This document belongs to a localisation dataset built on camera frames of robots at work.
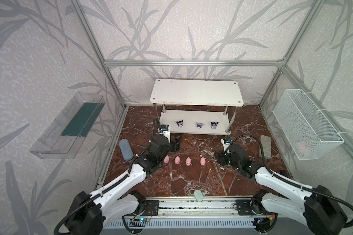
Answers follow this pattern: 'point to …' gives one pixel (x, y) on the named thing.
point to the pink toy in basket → (302, 146)
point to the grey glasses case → (265, 141)
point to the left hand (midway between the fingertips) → (177, 132)
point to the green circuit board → (138, 222)
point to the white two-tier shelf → (199, 106)
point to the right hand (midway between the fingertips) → (218, 148)
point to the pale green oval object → (198, 196)
